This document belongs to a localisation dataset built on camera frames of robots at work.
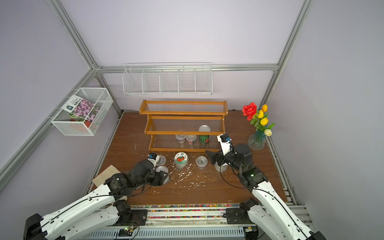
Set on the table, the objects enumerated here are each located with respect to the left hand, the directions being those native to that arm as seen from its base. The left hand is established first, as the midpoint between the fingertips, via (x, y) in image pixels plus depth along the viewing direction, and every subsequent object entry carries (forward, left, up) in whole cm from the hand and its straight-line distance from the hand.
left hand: (161, 174), depth 77 cm
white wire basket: (+40, +34, +21) cm, 57 cm away
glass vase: (+18, -58, -3) cm, 61 cm away
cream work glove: (+3, +37, -10) cm, 38 cm away
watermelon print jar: (+22, -25, -3) cm, 34 cm away
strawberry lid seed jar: (+8, -10, -2) cm, 13 cm away
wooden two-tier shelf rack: (+48, +3, -10) cm, 50 cm away
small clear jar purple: (+25, -10, -4) cm, 27 cm away
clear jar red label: (+10, +1, -4) cm, 11 cm away
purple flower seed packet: (+27, +37, +24) cm, 52 cm away
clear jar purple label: (+8, -22, -5) cm, 24 cm away
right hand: (+8, -28, +12) cm, 31 cm away
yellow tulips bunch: (+17, -53, +18) cm, 59 cm away
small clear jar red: (+24, -17, -4) cm, 29 cm away
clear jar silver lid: (+3, -2, 0) cm, 3 cm away
